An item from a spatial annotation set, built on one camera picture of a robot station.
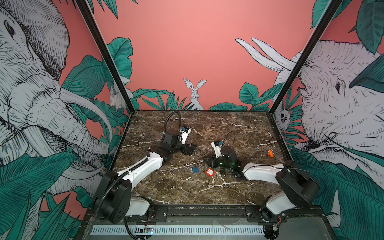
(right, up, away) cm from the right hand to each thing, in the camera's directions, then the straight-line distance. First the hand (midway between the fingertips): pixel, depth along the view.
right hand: (203, 157), depth 85 cm
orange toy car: (+45, 0, +10) cm, 46 cm away
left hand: (-7, +10, -1) cm, 13 cm away
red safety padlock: (+4, -9, +3) cm, 11 cm away
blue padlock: (-5, -8, +4) cm, 10 cm away
